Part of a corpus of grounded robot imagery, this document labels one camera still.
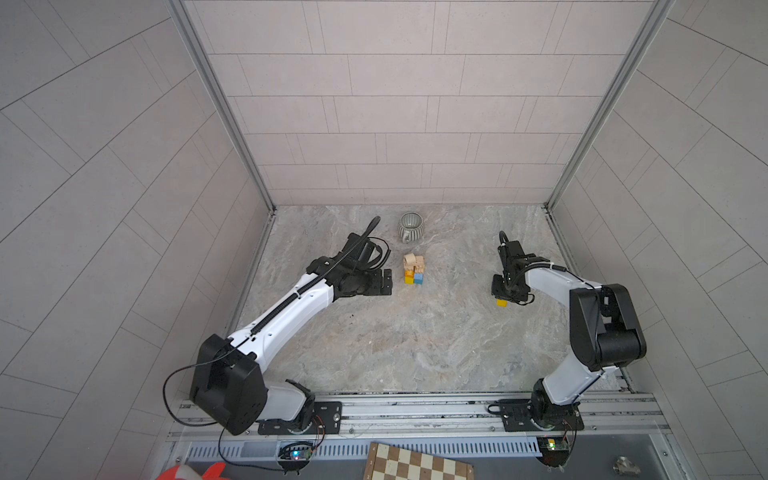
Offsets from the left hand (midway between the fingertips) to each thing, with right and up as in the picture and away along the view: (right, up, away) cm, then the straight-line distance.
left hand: (387, 281), depth 80 cm
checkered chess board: (+2, -36, -17) cm, 40 cm away
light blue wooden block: (+9, -1, +11) cm, 14 cm away
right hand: (+35, -6, +14) cm, 38 cm away
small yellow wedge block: (+35, -8, +9) cm, 37 cm away
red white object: (-41, -36, -20) cm, 58 cm away
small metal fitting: (+52, -37, -16) cm, 66 cm away
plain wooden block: (+9, +2, +9) cm, 13 cm away
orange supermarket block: (+6, -1, +12) cm, 13 cm away
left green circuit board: (-19, -35, -16) cm, 43 cm away
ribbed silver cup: (+7, +15, +22) cm, 28 cm away
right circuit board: (+39, -37, -12) cm, 55 cm away
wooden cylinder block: (+6, +5, +9) cm, 12 cm away
